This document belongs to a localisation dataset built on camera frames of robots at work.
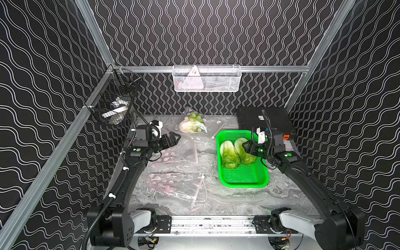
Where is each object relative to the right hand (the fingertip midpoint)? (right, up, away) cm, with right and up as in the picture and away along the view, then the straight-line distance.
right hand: (247, 144), depth 81 cm
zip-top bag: (-31, -26, +4) cm, 41 cm away
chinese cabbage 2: (-8, -8, +6) cm, 13 cm away
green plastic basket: (+8, -19, +9) cm, 22 cm away
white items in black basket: (-64, +14, -8) cm, 66 cm away
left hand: (-38, +4, -3) cm, 38 cm away
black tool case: (+31, +17, +34) cm, 49 cm away
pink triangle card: (-29, +36, +9) cm, 47 cm away
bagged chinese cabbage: (-29, +13, +25) cm, 40 cm away
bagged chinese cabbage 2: (-34, -7, +20) cm, 40 cm away
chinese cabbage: (+2, -9, +8) cm, 12 cm away
